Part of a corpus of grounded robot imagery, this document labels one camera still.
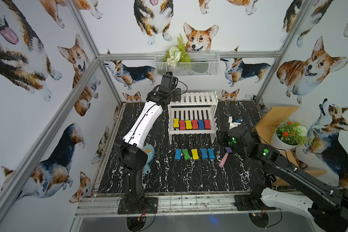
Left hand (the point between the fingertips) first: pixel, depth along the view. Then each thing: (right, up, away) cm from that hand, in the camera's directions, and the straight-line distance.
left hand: (173, 88), depth 82 cm
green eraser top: (+8, -41, +8) cm, 42 cm away
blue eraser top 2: (+19, -39, +9) cm, 45 cm away
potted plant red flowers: (+61, -26, -8) cm, 66 cm away
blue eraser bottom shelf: (+17, -22, +7) cm, 28 cm away
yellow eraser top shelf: (+13, -39, +8) cm, 42 cm away
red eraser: (+21, -22, +8) cm, 31 cm away
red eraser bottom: (+5, -21, +6) cm, 23 cm away
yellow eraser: (+1, -20, +8) cm, 22 cm away
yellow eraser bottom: (+9, -21, +7) cm, 24 cm away
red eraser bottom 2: (+13, -21, +8) cm, 26 cm away
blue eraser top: (+2, -40, +10) cm, 41 cm away
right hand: (+25, -22, -10) cm, 35 cm away
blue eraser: (+24, -40, +8) cm, 47 cm away
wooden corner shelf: (+61, -16, +4) cm, 64 cm away
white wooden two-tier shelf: (+14, -9, +1) cm, 17 cm away
